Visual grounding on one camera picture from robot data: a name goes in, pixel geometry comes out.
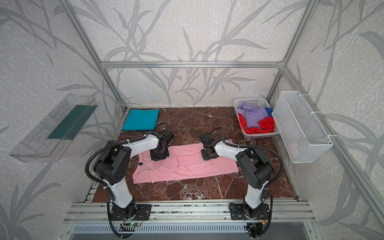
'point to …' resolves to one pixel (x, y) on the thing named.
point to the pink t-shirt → (184, 162)
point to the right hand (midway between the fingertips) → (207, 150)
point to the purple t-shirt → (253, 115)
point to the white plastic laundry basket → (255, 101)
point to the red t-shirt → (267, 125)
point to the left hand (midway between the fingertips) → (164, 154)
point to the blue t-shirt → (269, 110)
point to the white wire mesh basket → (304, 138)
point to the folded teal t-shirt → (141, 120)
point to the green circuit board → (134, 224)
